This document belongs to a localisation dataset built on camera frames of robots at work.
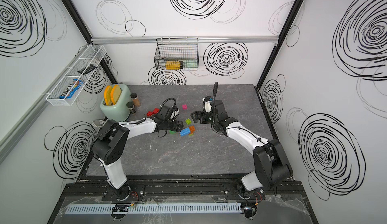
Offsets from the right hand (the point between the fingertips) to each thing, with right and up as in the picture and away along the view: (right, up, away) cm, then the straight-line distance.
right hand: (198, 114), depth 85 cm
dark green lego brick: (-15, -11, +2) cm, 19 cm away
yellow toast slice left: (-53, +11, +1) cm, 54 cm away
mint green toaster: (-49, +1, +6) cm, 49 cm away
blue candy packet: (-62, +12, -15) cm, 65 cm away
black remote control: (-59, +25, -5) cm, 65 cm away
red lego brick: (-30, +1, +17) cm, 34 cm away
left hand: (-13, -8, +11) cm, 19 cm away
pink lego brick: (-10, +4, +20) cm, 22 cm away
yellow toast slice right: (-50, +12, +3) cm, 51 cm away
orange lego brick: (-4, -10, +6) cm, 12 cm away
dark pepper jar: (-44, +4, +13) cm, 46 cm away
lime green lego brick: (-7, -6, +13) cm, 16 cm away
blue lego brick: (-8, -11, +4) cm, 14 cm away
